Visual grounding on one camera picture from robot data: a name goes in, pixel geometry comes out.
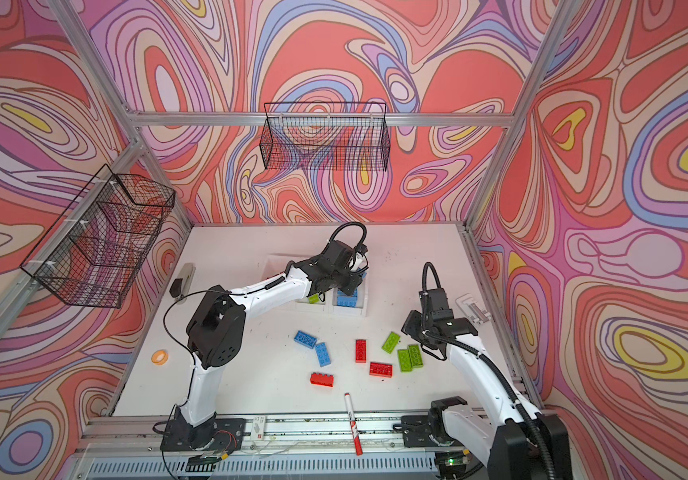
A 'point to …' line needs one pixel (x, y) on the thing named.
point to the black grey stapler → (182, 285)
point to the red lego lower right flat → (380, 369)
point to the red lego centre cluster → (360, 351)
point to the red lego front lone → (320, 379)
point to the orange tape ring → (160, 357)
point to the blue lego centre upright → (323, 354)
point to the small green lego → (391, 342)
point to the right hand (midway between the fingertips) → (415, 335)
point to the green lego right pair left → (404, 360)
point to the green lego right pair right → (415, 355)
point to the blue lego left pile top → (305, 339)
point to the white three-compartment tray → (333, 304)
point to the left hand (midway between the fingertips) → (364, 276)
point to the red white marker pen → (353, 425)
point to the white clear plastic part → (471, 309)
